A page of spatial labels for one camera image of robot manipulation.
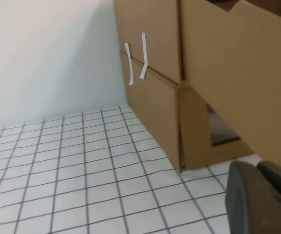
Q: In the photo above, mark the left white tape strip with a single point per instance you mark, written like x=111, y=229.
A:
x=130, y=63

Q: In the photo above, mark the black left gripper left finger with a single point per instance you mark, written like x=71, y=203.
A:
x=245, y=215

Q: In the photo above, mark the white grid tablecloth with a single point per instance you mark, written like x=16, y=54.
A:
x=102, y=172

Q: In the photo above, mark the brown cardboard shoebox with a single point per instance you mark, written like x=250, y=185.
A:
x=228, y=50
x=177, y=118

